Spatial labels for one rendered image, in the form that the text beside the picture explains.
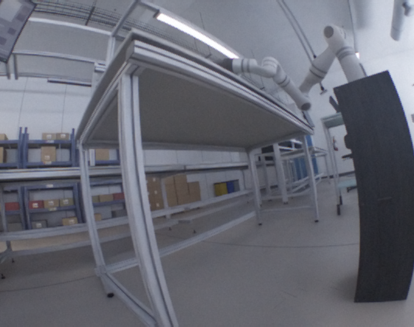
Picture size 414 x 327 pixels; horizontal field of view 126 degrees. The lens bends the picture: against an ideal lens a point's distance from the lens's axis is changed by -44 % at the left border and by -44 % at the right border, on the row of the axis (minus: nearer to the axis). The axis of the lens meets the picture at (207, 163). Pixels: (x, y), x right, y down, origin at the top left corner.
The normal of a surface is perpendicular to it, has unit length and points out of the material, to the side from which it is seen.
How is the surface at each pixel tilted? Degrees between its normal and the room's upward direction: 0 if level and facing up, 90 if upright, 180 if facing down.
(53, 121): 90
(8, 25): 101
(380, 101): 90
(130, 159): 90
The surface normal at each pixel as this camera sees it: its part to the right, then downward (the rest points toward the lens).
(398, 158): -0.72, 0.04
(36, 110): 0.72, -0.19
